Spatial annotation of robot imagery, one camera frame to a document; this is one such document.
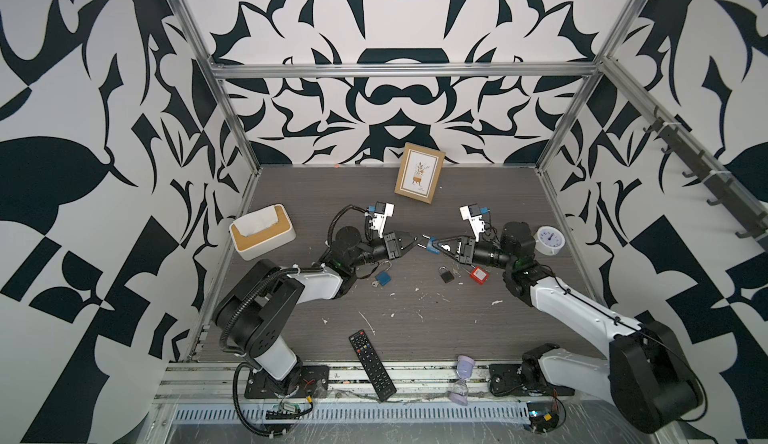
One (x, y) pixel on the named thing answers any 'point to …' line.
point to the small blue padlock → (430, 248)
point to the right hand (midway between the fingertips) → (435, 247)
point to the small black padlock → (446, 275)
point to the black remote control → (372, 365)
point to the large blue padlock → (384, 277)
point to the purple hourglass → (460, 388)
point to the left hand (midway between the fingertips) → (428, 236)
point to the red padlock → (479, 275)
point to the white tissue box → (263, 230)
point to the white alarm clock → (549, 240)
